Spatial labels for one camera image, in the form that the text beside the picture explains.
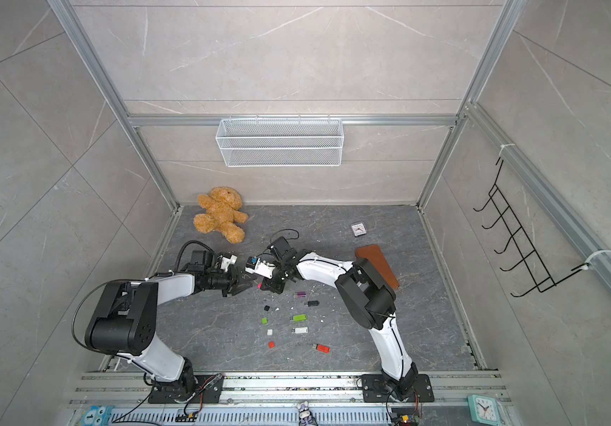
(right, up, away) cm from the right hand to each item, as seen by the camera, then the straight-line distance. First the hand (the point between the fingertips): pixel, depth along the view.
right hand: (267, 283), depth 92 cm
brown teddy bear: (-21, +25, +15) cm, 36 cm away
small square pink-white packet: (+36, +19, +17) cm, 44 cm away
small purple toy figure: (+14, -29, -25) cm, 41 cm away
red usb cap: (+3, -17, -10) cm, 20 cm away
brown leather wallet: (+41, +9, +11) cm, 43 cm away
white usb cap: (+2, -14, -8) cm, 17 cm away
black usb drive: (+16, -7, -1) cm, 18 cm away
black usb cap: (0, -8, -3) cm, 9 cm away
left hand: (-3, +2, -2) cm, 4 cm away
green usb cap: (0, -11, -6) cm, 13 cm away
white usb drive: (+12, -14, -8) cm, 20 cm away
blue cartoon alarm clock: (-41, -30, -23) cm, 56 cm away
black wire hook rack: (+69, +12, -28) cm, 76 cm away
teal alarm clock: (+61, -29, -23) cm, 72 cm away
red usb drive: (+19, -18, -12) cm, 29 cm away
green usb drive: (+12, -11, -4) cm, 17 cm away
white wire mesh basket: (+4, +53, +9) cm, 54 cm away
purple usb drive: (+12, -4, 0) cm, 13 cm away
